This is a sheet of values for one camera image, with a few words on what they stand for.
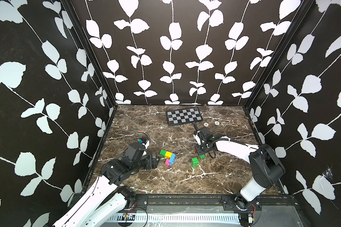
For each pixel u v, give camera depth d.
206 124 1.09
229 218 0.70
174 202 0.75
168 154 0.90
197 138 0.75
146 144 0.67
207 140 0.70
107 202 0.58
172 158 0.88
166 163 0.86
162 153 0.90
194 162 0.82
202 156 0.90
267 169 0.46
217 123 1.10
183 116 1.10
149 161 0.63
